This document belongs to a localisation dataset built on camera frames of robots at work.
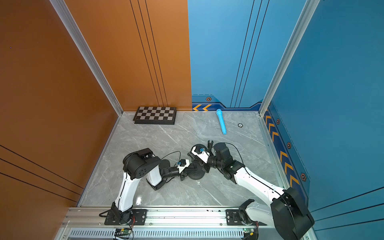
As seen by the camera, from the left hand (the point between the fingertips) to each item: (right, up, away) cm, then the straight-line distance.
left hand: (195, 166), depth 88 cm
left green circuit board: (-34, -26, -17) cm, 46 cm away
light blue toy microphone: (+19, +33, +27) cm, 47 cm away
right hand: (0, +7, -9) cm, 11 cm away
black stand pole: (+9, +12, +8) cm, 17 cm away
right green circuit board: (+26, -27, -16) cm, 41 cm away
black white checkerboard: (-31, +33, +26) cm, 52 cm away
